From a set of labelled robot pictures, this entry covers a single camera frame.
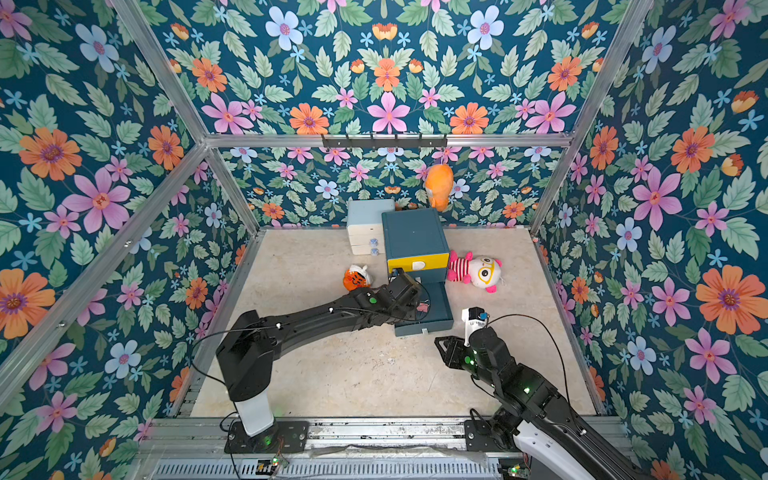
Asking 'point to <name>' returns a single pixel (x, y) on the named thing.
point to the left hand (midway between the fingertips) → (417, 309)
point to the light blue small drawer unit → (365, 225)
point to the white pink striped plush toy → (484, 272)
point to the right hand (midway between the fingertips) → (437, 341)
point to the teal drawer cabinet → (415, 242)
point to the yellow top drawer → (426, 261)
